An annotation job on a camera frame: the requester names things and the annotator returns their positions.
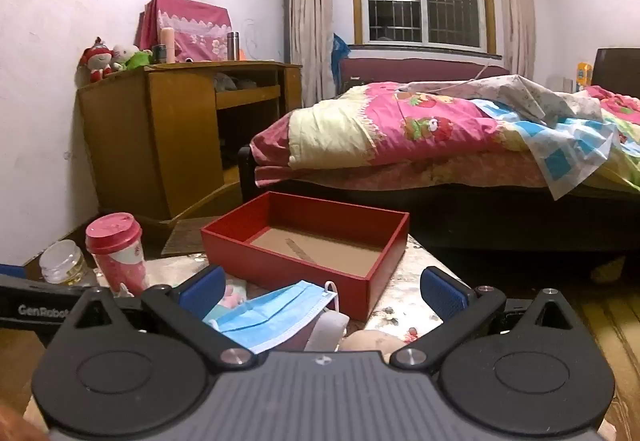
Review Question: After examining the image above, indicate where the white plush toy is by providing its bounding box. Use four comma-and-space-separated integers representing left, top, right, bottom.
111, 44, 140, 72

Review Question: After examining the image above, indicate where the red santa doll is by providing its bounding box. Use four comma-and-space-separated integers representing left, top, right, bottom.
77, 37, 118, 83

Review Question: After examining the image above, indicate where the white soft case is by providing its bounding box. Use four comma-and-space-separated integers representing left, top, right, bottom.
304, 310, 350, 353

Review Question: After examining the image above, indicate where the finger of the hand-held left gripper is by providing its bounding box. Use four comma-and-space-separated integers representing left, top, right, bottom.
0, 263, 91, 294

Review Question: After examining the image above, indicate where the pink strawberry quilt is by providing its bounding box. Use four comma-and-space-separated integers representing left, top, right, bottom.
250, 81, 640, 202

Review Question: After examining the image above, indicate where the pink cloth covered box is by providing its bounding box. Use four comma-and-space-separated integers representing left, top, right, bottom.
137, 0, 235, 63

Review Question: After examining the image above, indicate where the pink bottle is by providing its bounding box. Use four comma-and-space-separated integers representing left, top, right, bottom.
160, 27, 176, 63

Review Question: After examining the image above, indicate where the blue checked blanket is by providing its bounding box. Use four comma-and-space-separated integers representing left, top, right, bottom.
475, 98, 626, 201

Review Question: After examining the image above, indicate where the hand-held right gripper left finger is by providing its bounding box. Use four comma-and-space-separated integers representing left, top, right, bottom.
52, 265, 256, 369

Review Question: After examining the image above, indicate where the beige curtain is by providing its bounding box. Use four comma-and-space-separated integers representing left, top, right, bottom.
497, 0, 538, 82
286, 0, 335, 112

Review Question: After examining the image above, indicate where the wooden desk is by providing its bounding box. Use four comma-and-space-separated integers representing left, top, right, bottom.
76, 61, 303, 222

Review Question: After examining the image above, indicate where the green plush toy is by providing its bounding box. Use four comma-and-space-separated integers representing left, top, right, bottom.
122, 50, 153, 71

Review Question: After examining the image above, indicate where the dark framed bed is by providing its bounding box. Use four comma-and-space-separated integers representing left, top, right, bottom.
239, 74, 640, 267

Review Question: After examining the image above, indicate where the clear glass jar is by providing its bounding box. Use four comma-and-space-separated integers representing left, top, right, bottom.
39, 239, 88, 284

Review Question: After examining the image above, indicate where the maroon sofa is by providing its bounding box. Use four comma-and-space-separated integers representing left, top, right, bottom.
340, 57, 511, 97

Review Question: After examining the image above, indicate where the cream plush toy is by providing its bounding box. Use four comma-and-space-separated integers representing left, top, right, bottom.
340, 330, 407, 356

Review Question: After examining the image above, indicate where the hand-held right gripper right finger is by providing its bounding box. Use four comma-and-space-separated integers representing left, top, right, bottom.
389, 265, 595, 370

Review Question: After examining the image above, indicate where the red lidded cup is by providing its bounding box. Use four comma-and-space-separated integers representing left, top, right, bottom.
85, 212, 148, 297

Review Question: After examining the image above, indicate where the blue face mask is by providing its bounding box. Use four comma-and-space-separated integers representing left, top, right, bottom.
202, 280, 346, 354

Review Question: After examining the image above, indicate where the red cardboard box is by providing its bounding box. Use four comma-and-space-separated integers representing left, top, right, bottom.
200, 191, 411, 322

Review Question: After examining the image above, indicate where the blue bag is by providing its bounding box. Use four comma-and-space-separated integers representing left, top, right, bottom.
331, 32, 352, 82

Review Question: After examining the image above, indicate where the white floral sheet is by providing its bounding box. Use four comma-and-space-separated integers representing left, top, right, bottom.
400, 74, 603, 127

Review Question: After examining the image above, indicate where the dark wooden headboard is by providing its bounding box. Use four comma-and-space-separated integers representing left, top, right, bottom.
592, 48, 640, 99

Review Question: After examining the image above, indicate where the grey cloth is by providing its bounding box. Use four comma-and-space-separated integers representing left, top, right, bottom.
214, 72, 257, 93

